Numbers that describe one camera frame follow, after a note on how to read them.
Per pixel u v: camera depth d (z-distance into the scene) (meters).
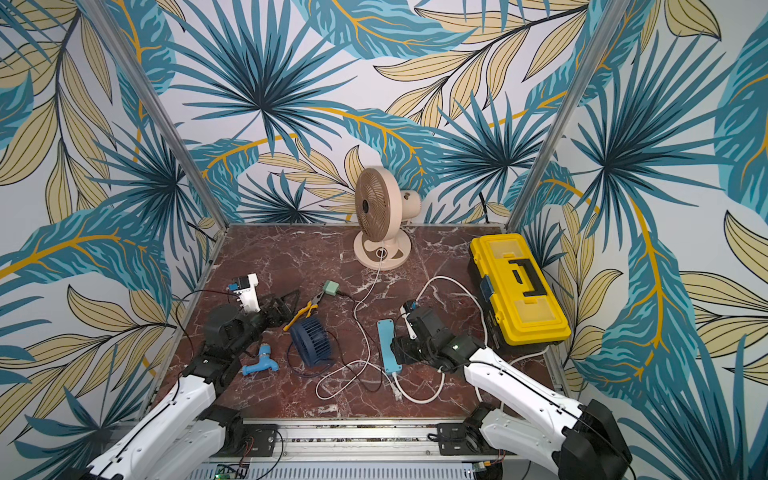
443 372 0.56
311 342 0.77
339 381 0.83
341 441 0.75
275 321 0.69
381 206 0.88
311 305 0.95
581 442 0.40
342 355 0.88
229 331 0.59
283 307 0.69
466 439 0.66
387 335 0.91
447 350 0.58
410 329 0.64
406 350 0.80
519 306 0.79
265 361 0.83
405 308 0.74
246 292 0.69
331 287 1.00
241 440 0.70
